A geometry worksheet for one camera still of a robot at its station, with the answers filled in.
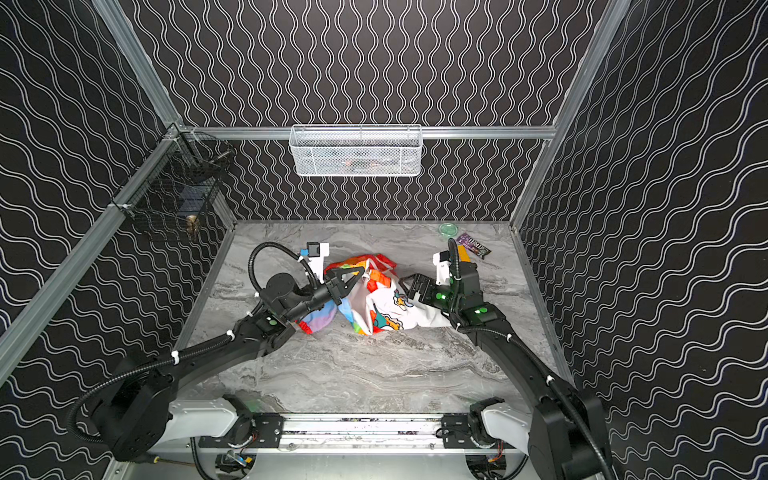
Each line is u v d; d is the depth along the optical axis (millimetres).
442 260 746
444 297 696
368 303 843
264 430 747
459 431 744
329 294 658
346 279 711
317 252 652
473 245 1135
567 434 396
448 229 1169
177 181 958
